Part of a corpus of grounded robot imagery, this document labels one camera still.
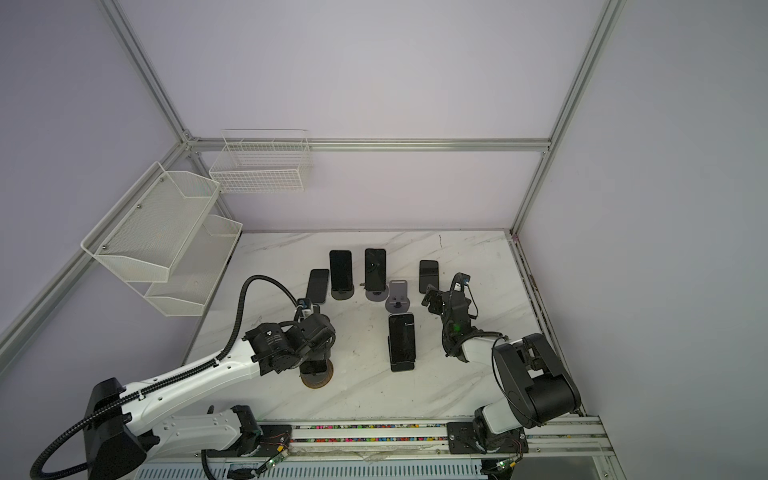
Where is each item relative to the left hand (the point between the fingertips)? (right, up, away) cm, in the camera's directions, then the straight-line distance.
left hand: (311, 344), depth 78 cm
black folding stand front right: (+24, -9, +8) cm, 27 cm away
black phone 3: (+15, +19, +28) cm, 37 cm away
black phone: (-5, +13, +27) cm, 31 cm away
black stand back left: (+5, +10, +24) cm, 26 cm away
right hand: (+36, +13, +15) cm, 41 cm away
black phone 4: (+35, +16, +30) cm, 49 cm away
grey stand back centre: (+16, +10, +24) cm, 31 cm away
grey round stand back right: (+23, +9, +18) cm, 31 cm away
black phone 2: (+5, +19, +18) cm, 26 cm away
